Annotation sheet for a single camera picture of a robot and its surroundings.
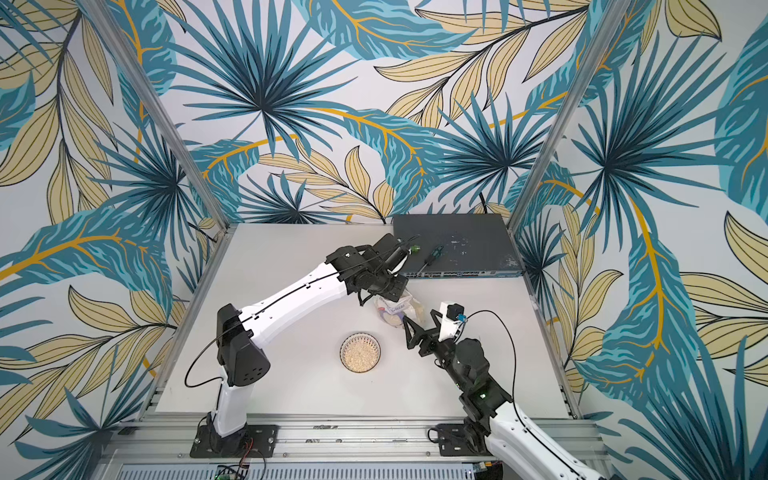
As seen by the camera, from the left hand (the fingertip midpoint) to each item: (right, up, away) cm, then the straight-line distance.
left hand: (396, 290), depth 79 cm
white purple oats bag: (0, -6, +1) cm, 6 cm away
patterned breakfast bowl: (-10, -18, +5) cm, 21 cm away
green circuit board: (-41, -43, -8) cm, 60 cm away
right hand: (+2, -8, -3) cm, 9 cm away
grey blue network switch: (+25, +13, +32) cm, 42 cm away
